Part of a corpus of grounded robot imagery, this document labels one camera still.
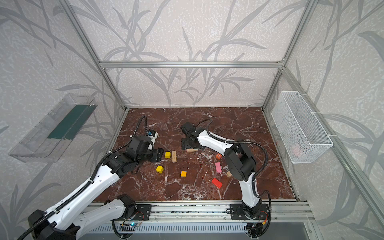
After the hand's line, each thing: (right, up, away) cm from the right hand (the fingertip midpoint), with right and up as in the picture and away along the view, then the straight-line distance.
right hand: (190, 141), depth 94 cm
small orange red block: (+18, -10, 0) cm, 20 cm away
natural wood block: (+1, -6, +2) cm, 7 cm away
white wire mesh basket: (+50, +5, -33) cm, 60 cm away
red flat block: (+16, -22, -11) cm, 29 cm away
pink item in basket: (+54, -3, -20) cm, 58 cm away
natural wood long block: (-10, -10, -1) cm, 14 cm away
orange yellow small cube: (-3, -18, -7) cm, 20 cm away
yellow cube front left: (-18, -16, -7) cm, 24 cm away
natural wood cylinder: (+23, -18, -9) cm, 31 cm away
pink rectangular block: (+17, -15, -5) cm, 23 cm away
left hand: (-14, 0, -16) cm, 22 cm away
